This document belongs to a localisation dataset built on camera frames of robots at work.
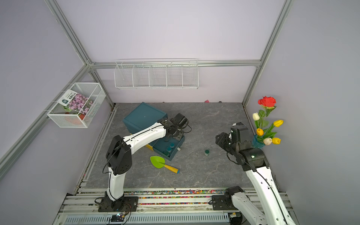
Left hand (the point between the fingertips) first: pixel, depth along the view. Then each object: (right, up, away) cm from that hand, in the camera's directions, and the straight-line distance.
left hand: (177, 134), depth 89 cm
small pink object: (+24, +25, +35) cm, 50 cm away
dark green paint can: (-7, -12, 0) cm, 14 cm away
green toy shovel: (-12, -18, 0) cm, 22 cm away
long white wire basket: (-16, +42, +11) cm, 46 cm away
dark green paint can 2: (-6, -10, +3) cm, 12 cm away
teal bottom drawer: (-12, -7, +1) cm, 14 cm away
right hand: (+22, +1, -17) cm, 28 cm away
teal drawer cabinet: (-21, +12, -4) cm, 24 cm away
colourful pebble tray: (0, -33, -12) cm, 35 cm away
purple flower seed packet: (-52, +18, -15) cm, 57 cm away
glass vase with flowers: (+46, +2, -17) cm, 49 cm away
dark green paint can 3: (-4, -7, +3) cm, 9 cm away
